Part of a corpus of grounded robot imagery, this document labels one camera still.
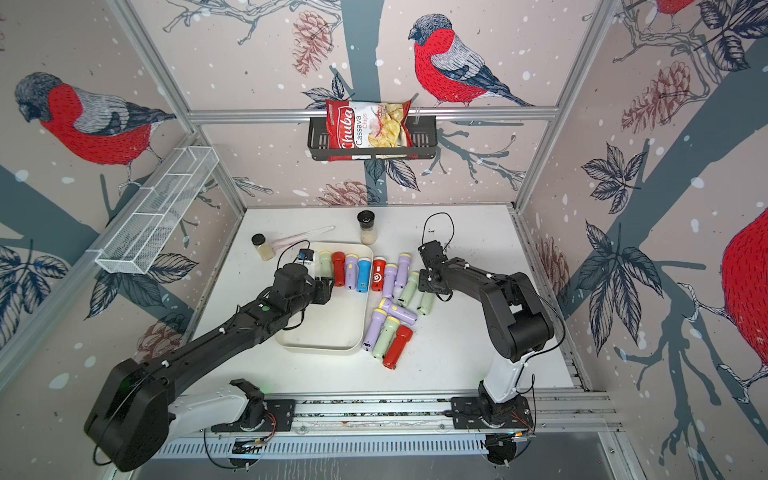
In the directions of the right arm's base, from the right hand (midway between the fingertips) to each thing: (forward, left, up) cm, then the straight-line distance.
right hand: (428, 281), depth 98 cm
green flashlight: (-7, +7, +2) cm, 10 cm away
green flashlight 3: (-20, +13, +2) cm, 24 cm away
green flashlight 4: (+4, +36, +2) cm, 36 cm away
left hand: (-6, +29, +13) cm, 33 cm away
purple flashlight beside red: (-2, +13, +3) cm, 13 cm away
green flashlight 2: (-9, +1, +2) cm, 9 cm away
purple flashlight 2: (-17, +17, +1) cm, 24 cm away
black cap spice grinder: (+17, +22, +11) cm, 30 cm away
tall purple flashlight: (+3, +9, +3) cm, 10 cm away
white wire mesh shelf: (-2, +74, +31) cm, 80 cm away
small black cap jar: (+8, +58, +6) cm, 58 cm away
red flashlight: (-22, +10, 0) cm, 24 cm away
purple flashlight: (+4, +26, +2) cm, 27 cm away
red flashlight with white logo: (+1, +17, +2) cm, 17 cm away
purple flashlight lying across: (-12, +10, +2) cm, 16 cm away
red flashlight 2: (+6, +31, +3) cm, 32 cm away
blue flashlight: (-1, +22, +3) cm, 22 cm away
